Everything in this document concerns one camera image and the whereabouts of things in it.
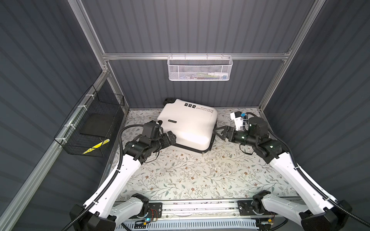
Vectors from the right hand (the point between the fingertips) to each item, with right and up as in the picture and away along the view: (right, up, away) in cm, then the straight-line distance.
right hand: (219, 132), depth 69 cm
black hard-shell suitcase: (-13, +3, +19) cm, 23 cm away
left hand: (-25, -4, +6) cm, 26 cm away
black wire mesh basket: (-64, +5, +3) cm, 64 cm away
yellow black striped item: (-57, -5, 0) cm, 57 cm away
